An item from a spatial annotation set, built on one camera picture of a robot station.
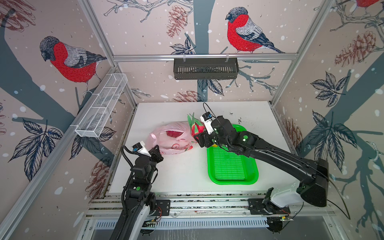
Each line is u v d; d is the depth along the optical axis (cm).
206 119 62
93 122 71
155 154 69
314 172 41
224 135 52
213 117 61
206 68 104
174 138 94
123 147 58
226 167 87
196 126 69
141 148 68
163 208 73
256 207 73
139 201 54
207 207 75
